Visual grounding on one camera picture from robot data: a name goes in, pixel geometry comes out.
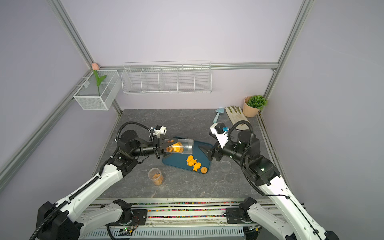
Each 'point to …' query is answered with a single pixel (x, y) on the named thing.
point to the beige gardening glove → (236, 115)
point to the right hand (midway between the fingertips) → (205, 138)
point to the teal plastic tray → (179, 161)
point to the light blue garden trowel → (219, 110)
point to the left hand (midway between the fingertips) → (177, 147)
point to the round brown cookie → (203, 170)
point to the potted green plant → (252, 104)
